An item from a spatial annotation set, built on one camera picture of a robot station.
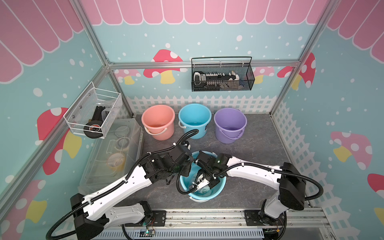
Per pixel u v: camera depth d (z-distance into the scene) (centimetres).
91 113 73
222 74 91
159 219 74
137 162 47
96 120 71
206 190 77
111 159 75
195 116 102
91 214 38
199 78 89
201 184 66
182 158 52
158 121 96
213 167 56
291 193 41
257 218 74
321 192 42
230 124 107
